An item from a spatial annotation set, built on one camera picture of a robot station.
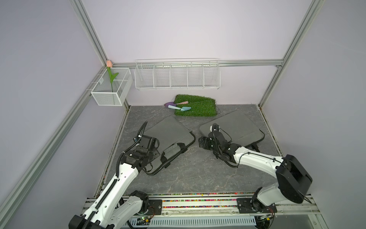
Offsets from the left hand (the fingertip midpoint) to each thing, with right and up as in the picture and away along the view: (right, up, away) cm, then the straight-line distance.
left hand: (154, 154), depth 78 cm
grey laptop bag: (+8, +7, +19) cm, 22 cm away
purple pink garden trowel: (+5, +33, +41) cm, 53 cm away
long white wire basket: (+11, +52, +24) cm, 58 cm away
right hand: (+28, +7, +9) cm, 30 cm away
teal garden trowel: (+15, +28, +38) cm, 50 cm away
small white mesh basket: (-26, +34, 0) cm, 43 cm away
